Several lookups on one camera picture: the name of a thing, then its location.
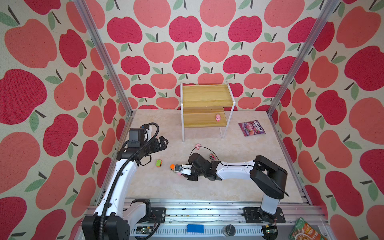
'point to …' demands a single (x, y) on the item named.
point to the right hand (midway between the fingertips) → (185, 168)
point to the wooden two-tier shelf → (204, 105)
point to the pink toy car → (212, 157)
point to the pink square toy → (198, 144)
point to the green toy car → (158, 163)
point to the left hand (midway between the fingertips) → (163, 143)
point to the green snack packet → (303, 230)
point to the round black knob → (229, 230)
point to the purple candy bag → (252, 127)
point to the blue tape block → (195, 228)
